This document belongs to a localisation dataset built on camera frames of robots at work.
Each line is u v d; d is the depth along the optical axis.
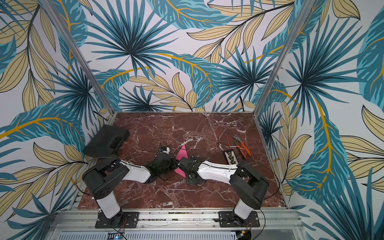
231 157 0.95
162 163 0.73
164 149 0.86
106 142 0.95
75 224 0.74
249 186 0.45
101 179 0.48
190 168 0.65
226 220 0.73
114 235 0.72
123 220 0.72
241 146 1.00
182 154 0.91
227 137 1.06
